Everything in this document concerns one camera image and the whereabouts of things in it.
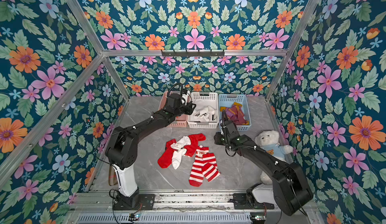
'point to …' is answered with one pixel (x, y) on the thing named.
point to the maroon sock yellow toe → (234, 113)
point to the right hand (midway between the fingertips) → (219, 134)
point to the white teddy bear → (268, 140)
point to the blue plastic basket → (227, 100)
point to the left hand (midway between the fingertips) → (195, 102)
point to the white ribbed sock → (176, 154)
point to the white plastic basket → (202, 100)
